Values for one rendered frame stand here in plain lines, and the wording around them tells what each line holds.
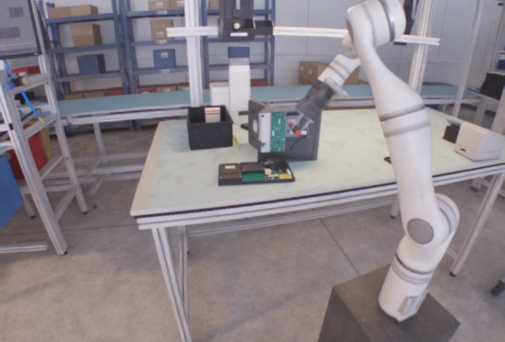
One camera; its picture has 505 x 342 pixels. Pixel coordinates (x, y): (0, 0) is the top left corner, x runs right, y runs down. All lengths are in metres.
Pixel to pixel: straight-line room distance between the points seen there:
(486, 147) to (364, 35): 1.01
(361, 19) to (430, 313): 0.72
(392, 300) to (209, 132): 0.89
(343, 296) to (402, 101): 0.52
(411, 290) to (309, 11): 5.13
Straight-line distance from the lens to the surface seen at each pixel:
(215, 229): 2.00
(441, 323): 0.84
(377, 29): 0.57
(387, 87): 0.54
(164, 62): 4.52
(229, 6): 2.74
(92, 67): 4.81
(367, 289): 0.83
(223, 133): 1.17
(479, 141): 1.41
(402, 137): 0.54
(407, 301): 0.73
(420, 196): 0.56
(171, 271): 1.16
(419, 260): 0.66
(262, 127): 1.00
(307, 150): 1.08
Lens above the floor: 1.47
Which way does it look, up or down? 24 degrees down
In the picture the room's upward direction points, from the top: straight up
